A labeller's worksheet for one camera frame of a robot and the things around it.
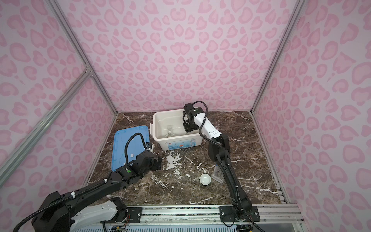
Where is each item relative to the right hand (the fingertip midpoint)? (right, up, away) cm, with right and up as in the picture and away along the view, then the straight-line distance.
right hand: (190, 127), depth 102 cm
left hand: (-20, -16, -18) cm, 31 cm away
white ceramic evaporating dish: (+9, -30, -18) cm, 36 cm away
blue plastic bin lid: (-23, -6, -41) cm, 48 cm away
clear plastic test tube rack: (+16, -27, -17) cm, 36 cm away
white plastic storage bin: (-5, -7, -17) cm, 19 cm away
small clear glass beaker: (-14, -1, -1) cm, 14 cm away
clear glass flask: (-13, -4, -7) cm, 16 cm away
